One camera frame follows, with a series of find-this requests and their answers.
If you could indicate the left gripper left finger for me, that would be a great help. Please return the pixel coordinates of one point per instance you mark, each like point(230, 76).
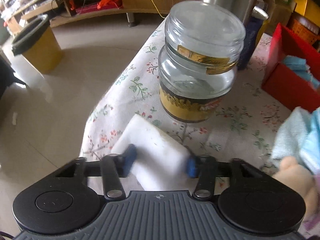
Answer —
point(112, 168)

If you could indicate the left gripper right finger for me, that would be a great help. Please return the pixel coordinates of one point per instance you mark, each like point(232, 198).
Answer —
point(204, 168)

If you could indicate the white foam sponge block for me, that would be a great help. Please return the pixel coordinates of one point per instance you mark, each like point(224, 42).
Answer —
point(161, 161)

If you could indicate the floral white tablecloth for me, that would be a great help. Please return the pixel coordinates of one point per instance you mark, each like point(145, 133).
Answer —
point(240, 124)

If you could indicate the beige plush toy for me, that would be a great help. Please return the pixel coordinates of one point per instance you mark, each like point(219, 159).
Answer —
point(300, 179)

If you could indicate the light blue towel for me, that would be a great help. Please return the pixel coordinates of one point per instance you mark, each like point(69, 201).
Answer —
point(298, 137)

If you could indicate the glass Moccona coffee jar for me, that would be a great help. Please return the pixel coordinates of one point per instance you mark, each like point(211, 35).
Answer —
point(198, 63)

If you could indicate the red cardboard box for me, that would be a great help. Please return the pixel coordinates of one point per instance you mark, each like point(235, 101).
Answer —
point(280, 81)

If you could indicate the purple fuzzy cloth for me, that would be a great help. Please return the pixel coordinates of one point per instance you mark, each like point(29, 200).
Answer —
point(312, 222)

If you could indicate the light blue face masks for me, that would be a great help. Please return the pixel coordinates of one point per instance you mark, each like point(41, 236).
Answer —
point(300, 67)

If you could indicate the yellow trash bin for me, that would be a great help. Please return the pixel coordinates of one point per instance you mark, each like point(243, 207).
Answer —
point(37, 43)

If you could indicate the yellow blue tin can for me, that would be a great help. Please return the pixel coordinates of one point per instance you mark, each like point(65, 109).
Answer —
point(254, 31)

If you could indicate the orange plastic basket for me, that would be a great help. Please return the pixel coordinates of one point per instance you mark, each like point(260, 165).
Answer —
point(304, 28)

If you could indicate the yellow box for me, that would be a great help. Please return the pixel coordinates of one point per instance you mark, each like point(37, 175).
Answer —
point(309, 9)

